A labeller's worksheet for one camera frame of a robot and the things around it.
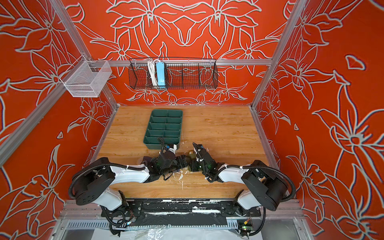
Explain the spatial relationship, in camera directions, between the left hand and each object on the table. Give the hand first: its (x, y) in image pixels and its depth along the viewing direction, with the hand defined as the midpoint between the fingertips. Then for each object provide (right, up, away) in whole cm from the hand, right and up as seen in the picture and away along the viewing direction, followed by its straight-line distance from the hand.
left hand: (189, 159), depth 83 cm
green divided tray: (-16, +20, +18) cm, 31 cm away
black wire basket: (-6, +54, +14) cm, 56 cm away
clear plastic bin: (-65, +49, +9) cm, 82 cm away
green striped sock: (+2, +1, +2) cm, 3 cm away
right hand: (-1, -4, +3) cm, 5 cm away
